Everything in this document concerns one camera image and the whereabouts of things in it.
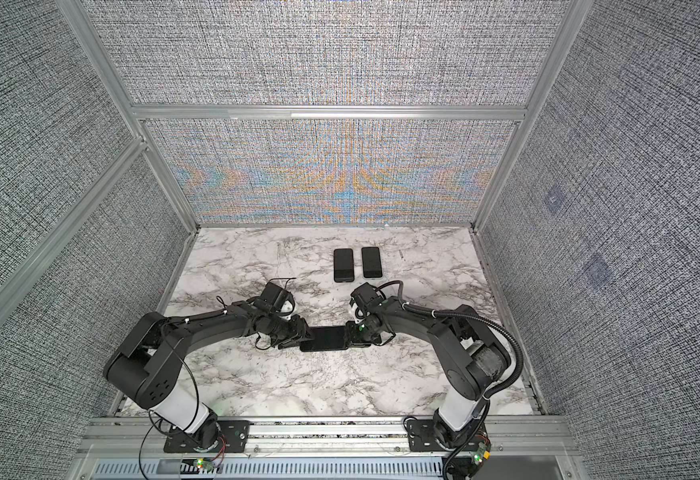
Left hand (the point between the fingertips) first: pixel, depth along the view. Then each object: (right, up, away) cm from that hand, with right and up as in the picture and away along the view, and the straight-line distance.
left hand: (310, 340), depth 88 cm
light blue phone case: (+19, +24, +21) cm, 37 cm away
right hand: (+11, -2, +1) cm, 11 cm away
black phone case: (+9, +22, +18) cm, 29 cm away
